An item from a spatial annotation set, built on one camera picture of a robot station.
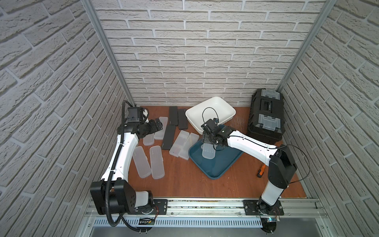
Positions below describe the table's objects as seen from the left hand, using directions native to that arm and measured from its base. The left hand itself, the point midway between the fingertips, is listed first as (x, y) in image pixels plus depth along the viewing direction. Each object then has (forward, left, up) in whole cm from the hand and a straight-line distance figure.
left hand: (157, 123), depth 80 cm
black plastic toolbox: (+7, -66, -4) cm, 67 cm away
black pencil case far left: (+25, -5, -21) cm, 33 cm away
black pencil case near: (+5, -3, -21) cm, 22 cm away
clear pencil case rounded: (-13, -29, -6) cm, 32 cm away
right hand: (-3, -30, -10) cm, 32 cm away
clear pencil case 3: (+6, +3, -21) cm, 22 cm away
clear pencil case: (0, -11, -21) cm, 24 cm away
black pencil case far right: (+18, -13, -18) cm, 28 cm away
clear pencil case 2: (-2, -18, -20) cm, 27 cm away
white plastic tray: (+32, -39, -19) cm, 54 cm away
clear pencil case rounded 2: (-14, +2, -22) cm, 26 cm away
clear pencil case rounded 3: (-13, +12, -23) cm, 29 cm away
